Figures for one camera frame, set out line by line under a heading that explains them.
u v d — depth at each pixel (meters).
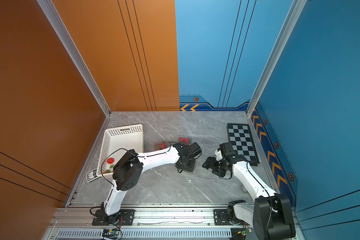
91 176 0.86
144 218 0.76
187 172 0.85
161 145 0.99
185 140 0.99
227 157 0.61
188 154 0.67
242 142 0.99
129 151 0.53
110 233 0.72
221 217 0.72
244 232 0.69
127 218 0.73
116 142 1.02
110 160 0.91
